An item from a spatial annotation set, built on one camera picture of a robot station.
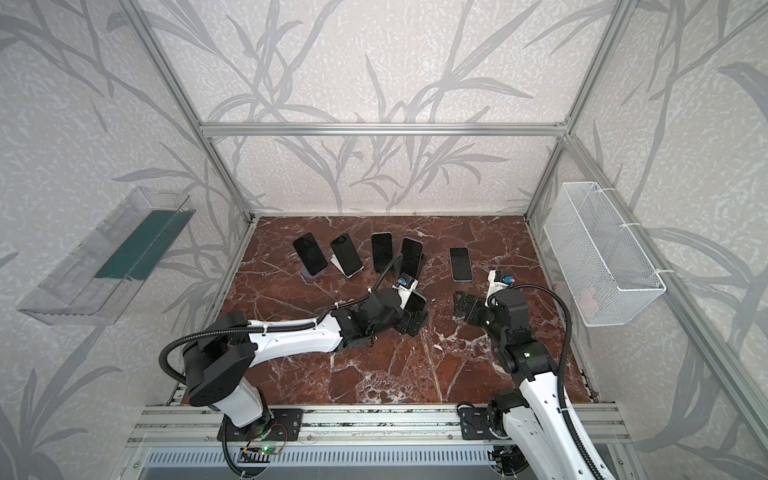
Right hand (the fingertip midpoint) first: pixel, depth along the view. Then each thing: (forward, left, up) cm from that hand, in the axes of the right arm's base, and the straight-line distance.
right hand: (468, 287), depth 79 cm
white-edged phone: (+20, -3, -19) cm, 28 cm away
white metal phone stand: (+20, +41, -17) cm, 49 cm away
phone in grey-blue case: (+20, +25, -10) cm, 33 cm away
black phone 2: (-2, +14, -6) cm, 15 cm away
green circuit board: (-34, +50, -17) cm, 63 cm away
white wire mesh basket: (-7, -25, +17) cm, 31 cm away
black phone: (+19, +37, -10) cm, 42 cm away
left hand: (0, +13, -6) cm, 14 cm away
